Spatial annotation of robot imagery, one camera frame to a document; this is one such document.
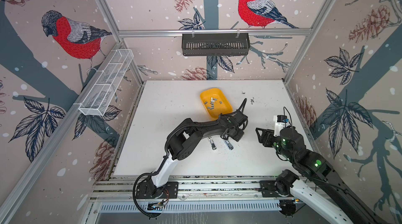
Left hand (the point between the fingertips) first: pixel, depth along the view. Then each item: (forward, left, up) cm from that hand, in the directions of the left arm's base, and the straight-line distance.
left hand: (239, 136), depth 90 cm
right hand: (-6, -5, +18) cm, 20 cm away
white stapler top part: (-4, +16, -1) cm, 17 cm away
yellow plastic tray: (+25, +13, -2) cm, 29 cm away
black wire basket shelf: (+54, +12, +28) cm, 62 cm away
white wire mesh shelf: (+4, +71, +29) cm, 77 cm away
